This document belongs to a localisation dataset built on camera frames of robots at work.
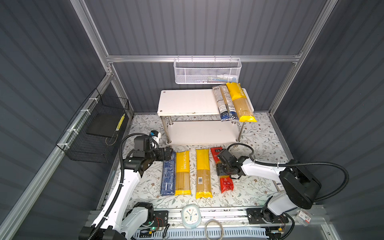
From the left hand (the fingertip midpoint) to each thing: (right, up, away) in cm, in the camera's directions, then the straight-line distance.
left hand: (164, 149), depth 79 cm
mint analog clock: (+14, -31, -7) cm, 35 cm away
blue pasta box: (+1, -20, +3) cm, 20 cm away
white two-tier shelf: (+14, +20, +40) cm, 47 cm away
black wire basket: (-34, +7, -7) cm, 36 cm away
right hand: (+33, -15, +11) cm, 38 cm away
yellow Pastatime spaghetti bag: (+9, -18, +5) cm, 21 cm away
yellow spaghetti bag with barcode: (+21, -21, +2) cm, 30 cm away
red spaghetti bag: (+34, -20, +3) cm, 39 cm away
